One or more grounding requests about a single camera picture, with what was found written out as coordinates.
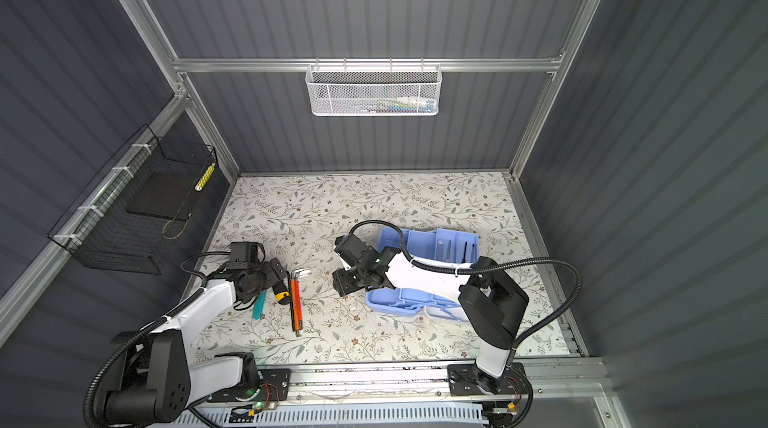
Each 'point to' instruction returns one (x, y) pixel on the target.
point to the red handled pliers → (297, 299)
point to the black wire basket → (100, 234)
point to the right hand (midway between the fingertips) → (342, 285)
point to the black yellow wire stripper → (282, 295)
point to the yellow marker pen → (203, 180)
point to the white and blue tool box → (439, 245)
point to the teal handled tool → (259, 304)
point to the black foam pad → (158, 193)
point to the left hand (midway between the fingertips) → (269, 277)
